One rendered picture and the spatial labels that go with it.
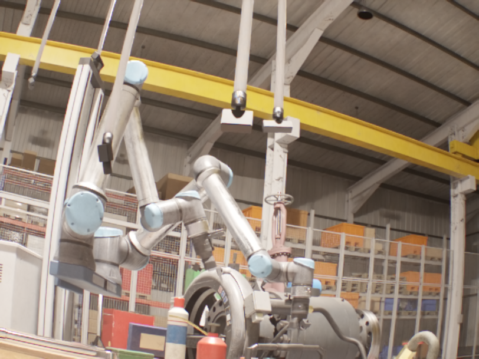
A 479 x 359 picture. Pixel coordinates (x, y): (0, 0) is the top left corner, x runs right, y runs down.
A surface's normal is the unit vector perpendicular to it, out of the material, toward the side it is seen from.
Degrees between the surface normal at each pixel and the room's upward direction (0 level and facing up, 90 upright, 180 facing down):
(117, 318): 90
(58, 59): 90
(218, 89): 90
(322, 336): 85
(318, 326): 72
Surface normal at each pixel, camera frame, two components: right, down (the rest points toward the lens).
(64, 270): -0.04, -0.31
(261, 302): 0.50, -0.57
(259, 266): -0.43, -0.25
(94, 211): 0.35, -0.18
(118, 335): 0.54, -0.22
